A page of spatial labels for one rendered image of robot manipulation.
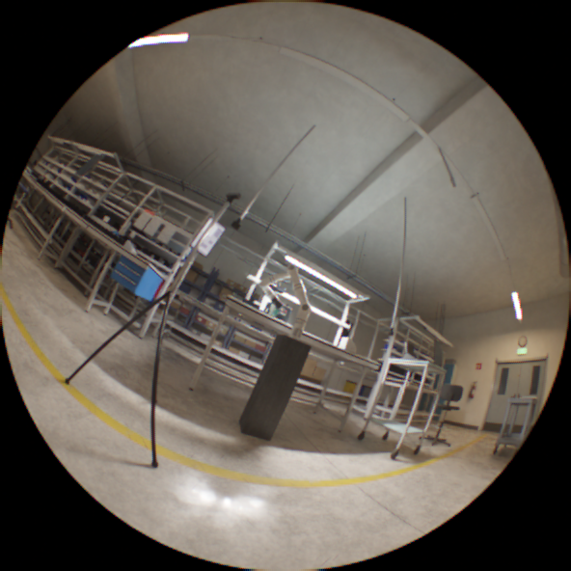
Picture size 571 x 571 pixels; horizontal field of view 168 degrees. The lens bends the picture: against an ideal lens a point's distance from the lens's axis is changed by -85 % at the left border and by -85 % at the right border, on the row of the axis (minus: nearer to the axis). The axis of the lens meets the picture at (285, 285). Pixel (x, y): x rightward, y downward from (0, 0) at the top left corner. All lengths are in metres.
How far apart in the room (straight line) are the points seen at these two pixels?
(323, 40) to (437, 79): 1.47
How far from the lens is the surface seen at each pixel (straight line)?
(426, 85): 3.15
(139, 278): 2.34
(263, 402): 1.52
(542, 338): 7.29
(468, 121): 2.88
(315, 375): 5.88
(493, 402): 7.16
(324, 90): 3.23
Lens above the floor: 0.71
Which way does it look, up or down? 19 degrees up
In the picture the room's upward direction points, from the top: 24 degrees clockwise
